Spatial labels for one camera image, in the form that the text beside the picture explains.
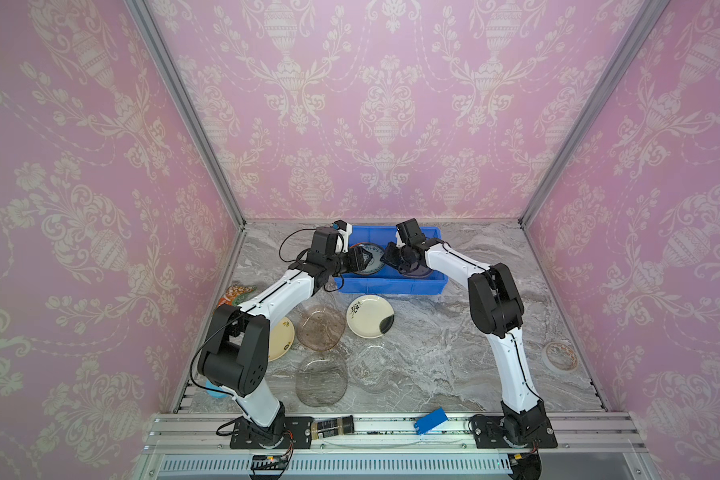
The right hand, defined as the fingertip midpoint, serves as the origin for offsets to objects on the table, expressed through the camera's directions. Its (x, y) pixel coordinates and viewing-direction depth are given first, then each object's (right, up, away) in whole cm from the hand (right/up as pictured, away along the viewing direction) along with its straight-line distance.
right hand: (382, 257), depth 103 cm
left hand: (-5, +1, -15) cm, 16 cm away
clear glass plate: (-18, -34, -20) cm, 43 cm away
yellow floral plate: (-31, -24, -13) cm, 42 cm away
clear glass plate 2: (-4, -32, -18) cm, 36 cm away
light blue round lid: (-30, -20, -54) cm, 65 cm away
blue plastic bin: (+2, -8, -6) cm, 10 cm away
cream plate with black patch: (-4, -18, -8) cm, 21 cm away
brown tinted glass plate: (-20, -22, -11) cm, 31 cm away
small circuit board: (-29, -50, -30) cm, 65 cm away
